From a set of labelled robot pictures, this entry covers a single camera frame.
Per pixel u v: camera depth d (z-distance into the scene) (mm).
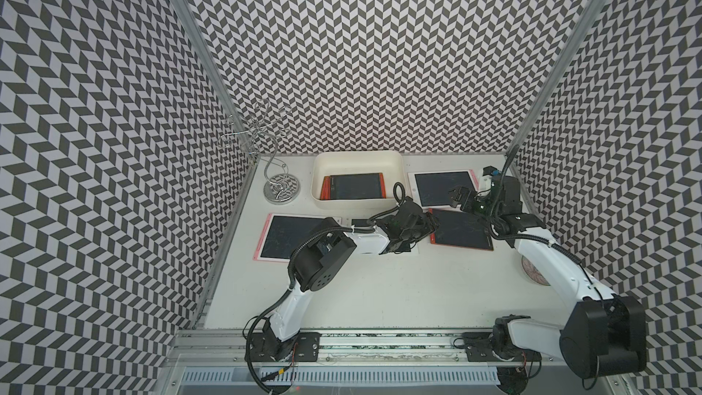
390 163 1156
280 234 956
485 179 751
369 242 650
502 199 620
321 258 518
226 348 738
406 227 738
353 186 1081
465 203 730
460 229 940
